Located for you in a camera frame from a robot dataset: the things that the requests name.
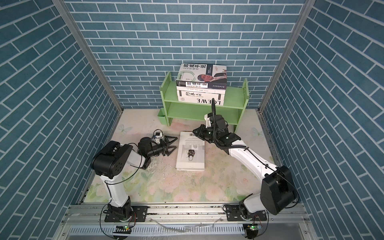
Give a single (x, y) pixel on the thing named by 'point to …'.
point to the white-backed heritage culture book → (201, 94)
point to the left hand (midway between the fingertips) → (176, 143)
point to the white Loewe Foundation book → (219, 99)
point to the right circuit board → (251, 228)
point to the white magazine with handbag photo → (191, 152)
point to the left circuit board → (122, 229)
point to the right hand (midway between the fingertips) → (190, 129)
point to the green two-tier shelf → (235, 101)
